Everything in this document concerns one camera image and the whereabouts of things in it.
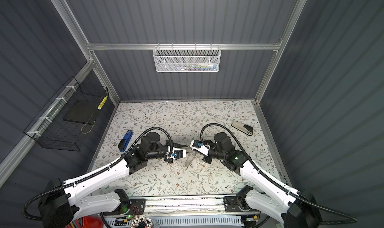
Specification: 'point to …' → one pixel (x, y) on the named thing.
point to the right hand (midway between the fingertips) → (197, 148)
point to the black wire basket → (65, 121)
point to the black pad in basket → (83, 111)
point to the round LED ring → (138, 220)
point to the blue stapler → (124, 142)
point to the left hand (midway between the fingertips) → (186, 145)
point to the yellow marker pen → (102, 103)
